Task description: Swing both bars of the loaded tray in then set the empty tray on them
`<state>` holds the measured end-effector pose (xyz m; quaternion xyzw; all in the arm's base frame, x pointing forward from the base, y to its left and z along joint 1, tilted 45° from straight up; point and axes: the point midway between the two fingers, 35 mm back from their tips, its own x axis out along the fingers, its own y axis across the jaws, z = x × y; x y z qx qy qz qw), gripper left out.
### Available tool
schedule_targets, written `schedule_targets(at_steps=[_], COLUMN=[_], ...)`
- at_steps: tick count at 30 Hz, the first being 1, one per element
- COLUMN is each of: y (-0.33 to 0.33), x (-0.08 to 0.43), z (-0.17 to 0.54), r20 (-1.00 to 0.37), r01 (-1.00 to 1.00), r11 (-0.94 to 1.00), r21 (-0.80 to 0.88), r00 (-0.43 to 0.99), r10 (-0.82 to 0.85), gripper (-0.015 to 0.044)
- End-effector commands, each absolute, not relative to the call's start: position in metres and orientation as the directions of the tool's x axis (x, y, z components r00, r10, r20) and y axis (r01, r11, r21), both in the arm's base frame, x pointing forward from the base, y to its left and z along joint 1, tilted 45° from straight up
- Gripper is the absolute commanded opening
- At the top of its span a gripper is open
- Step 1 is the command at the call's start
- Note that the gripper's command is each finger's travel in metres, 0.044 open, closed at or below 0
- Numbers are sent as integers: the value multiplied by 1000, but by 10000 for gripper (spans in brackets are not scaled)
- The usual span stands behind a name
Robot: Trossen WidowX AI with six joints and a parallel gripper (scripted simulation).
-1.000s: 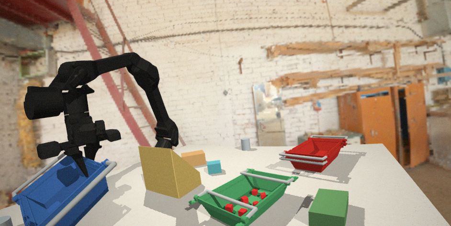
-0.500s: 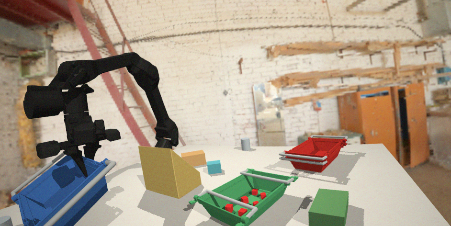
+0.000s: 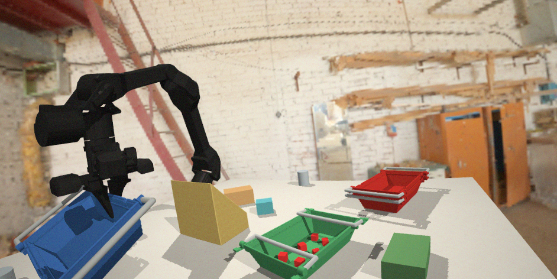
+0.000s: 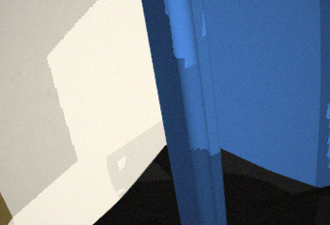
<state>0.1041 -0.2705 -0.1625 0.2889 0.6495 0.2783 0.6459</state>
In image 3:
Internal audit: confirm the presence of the green plastic tray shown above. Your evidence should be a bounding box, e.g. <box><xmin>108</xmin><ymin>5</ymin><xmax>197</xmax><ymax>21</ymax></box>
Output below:
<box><xmin>233</xmin><ymin>208</ymin><xmax>369</xmax><ymax>279</ymax></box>

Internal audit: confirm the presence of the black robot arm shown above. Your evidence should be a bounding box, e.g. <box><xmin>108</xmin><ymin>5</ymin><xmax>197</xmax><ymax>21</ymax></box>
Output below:
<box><xmin>34</xmin><ymin>64</ymin><xmax>221</xmax><ymax>184</ymax></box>

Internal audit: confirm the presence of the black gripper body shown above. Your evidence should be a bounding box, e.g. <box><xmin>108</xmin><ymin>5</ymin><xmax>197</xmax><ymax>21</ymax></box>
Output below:
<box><xmin>49</xmin><ymin>137</ymin><xmax>154</xmax><ymax>197</ymax></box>

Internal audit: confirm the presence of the small teal block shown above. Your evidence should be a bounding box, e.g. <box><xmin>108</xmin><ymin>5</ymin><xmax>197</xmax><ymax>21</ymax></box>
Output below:
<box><xmin>255</xmin><ymin>198</ymin><xmax>274</xmax><ymax>215</ymax></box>

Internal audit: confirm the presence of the green cube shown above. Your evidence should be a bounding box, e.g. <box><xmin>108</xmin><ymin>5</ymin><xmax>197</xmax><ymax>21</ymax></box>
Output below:
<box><xmin>381</xmin><ymin>232</ymin><xmax>430</xmax><ymax>279</ymax></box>

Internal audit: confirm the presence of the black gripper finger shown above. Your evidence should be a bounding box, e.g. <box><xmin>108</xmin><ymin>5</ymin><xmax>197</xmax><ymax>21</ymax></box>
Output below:
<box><xmin>107</xmin><ymin>179</ymin><xmax>131</xmax><ymax>197</ymax></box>
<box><xmin>83</xmin><ymin>185</ymin><xmax>114</xmax><ymax>218</ymax></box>

